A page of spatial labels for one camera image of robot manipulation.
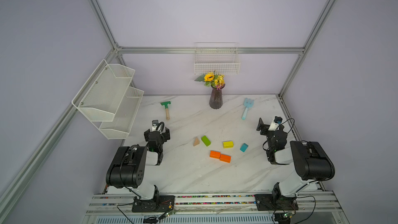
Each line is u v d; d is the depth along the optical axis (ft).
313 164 1.54
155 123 2.62
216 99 3.55
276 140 2.30
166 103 3.69
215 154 2.89
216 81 3.10
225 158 2.90
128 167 1.50
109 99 2.88
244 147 3.05
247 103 3.74
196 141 3.06
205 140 3.13
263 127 2.75
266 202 2.41
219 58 3.10
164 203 2.41
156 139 2.36
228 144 3.07
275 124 2.57
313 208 2.35
